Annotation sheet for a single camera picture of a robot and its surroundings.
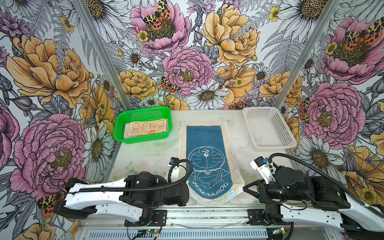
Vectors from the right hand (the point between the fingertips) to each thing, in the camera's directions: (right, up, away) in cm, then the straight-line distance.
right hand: (247, 196), depth 58 cm
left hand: (-27, +1, +5) cm, 27 cm away
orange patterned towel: (-56, +25, +51) cm, 80 cm away
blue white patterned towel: (-9, -1, +24) cm, 26 cm away
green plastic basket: (-72, +32, +53) cm, 95 cm away
